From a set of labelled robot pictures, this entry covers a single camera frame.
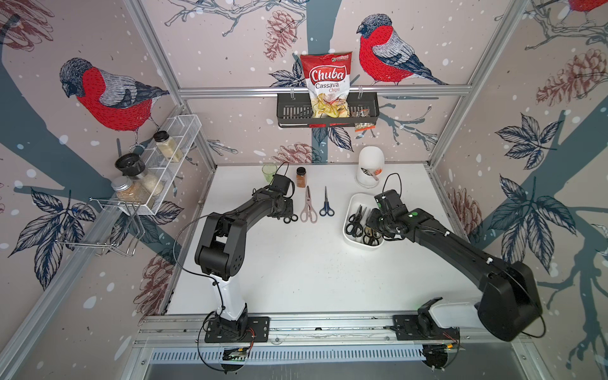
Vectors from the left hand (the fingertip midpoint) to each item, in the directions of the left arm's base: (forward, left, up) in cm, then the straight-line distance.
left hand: (289, 204), depth 97 cm
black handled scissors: (-2, -1, -7) cm, 7 cm away
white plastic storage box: (+4, -31, -6) cm, 32 cm away
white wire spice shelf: (0, +42, +23) cm, 48 cm away
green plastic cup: (+22, +12, -3) cm, 25 cm away
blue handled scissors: (+2, -16, -7) cm, 17 cm away
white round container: (+23, -38, 0) cm, 44 cm away
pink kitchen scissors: (+1, -8, -8) cm, 11 cm away
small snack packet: (+20, -29, +25) cm, 43 cm away
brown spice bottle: (+15, -4, 0) cm, 16 cm away
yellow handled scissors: (-13, -33, -4) cm, 36 cm away
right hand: (-10, -31, +5) cm, 33 cm away
